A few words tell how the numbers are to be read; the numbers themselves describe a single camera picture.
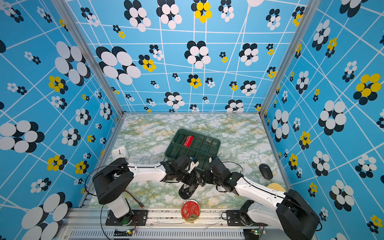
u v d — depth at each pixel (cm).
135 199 79
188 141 96
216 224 72
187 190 82
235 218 73
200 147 105
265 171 87
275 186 82
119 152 94
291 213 40
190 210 73
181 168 70
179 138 99
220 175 64
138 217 73
